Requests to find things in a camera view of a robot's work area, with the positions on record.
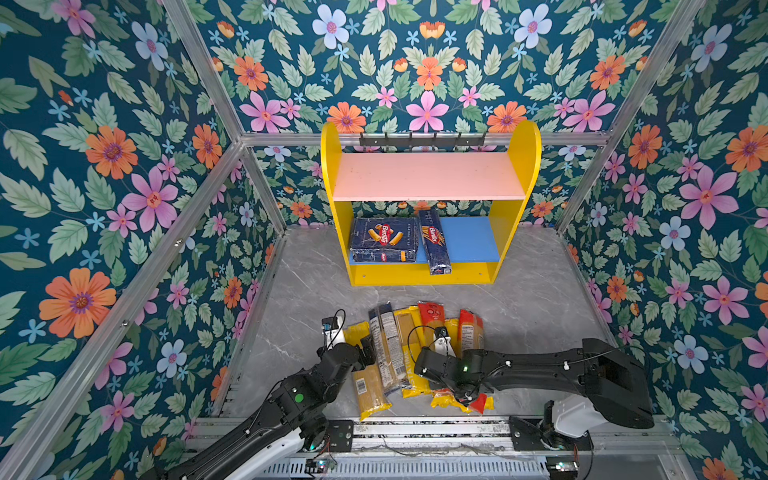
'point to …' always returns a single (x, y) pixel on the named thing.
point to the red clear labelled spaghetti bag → (471, 336)
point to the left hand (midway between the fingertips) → (366, 338)
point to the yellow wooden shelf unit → (475, 244)
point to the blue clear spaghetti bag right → (393, 342)
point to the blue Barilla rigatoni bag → (384, 239)
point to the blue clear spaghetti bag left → (382, 364)
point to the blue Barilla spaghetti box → (434, 242)
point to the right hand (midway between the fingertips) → (431, 373)
